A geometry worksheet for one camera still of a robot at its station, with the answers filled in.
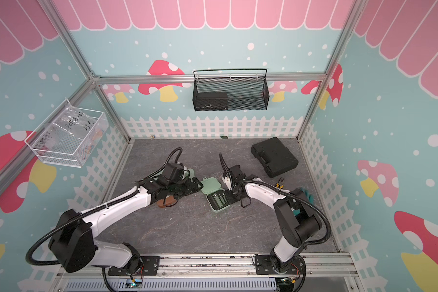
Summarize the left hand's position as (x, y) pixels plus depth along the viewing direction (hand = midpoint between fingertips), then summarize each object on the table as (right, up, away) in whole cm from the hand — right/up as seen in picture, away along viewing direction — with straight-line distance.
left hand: (196, 191), depth 83 cm
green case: (+9, -4, +6) cm, 12 cm away
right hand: (+15, -4, +7) cm, 18 cm away
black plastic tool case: (+43, +16, +23) cm, 51 cm away
